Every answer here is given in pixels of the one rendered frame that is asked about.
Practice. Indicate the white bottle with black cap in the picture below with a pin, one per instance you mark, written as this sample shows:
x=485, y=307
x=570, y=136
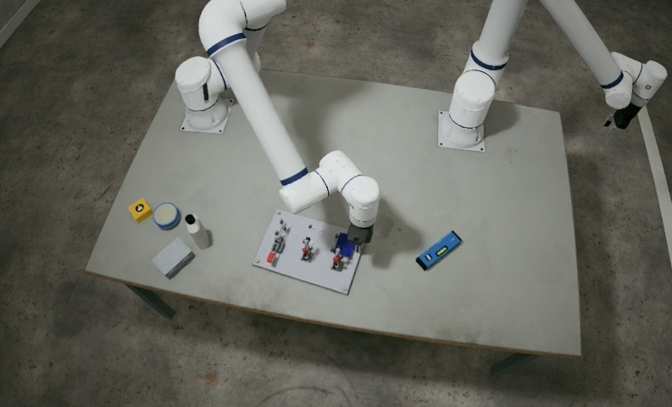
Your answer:
x=197, y=231

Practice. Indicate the blue spirit level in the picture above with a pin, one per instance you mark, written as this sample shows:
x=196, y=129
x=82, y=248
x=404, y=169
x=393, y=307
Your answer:
x=438, y=250

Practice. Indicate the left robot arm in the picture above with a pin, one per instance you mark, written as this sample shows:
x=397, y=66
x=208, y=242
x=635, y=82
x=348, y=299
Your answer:
x=462, y=125

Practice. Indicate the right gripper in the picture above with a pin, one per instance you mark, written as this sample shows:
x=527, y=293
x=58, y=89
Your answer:
x=358, y=235

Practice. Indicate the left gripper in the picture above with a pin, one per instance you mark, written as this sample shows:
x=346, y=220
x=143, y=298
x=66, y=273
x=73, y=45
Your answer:
x=622, y=117

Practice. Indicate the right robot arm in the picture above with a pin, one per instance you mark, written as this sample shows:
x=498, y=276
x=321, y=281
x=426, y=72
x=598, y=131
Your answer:
x=224, y=26

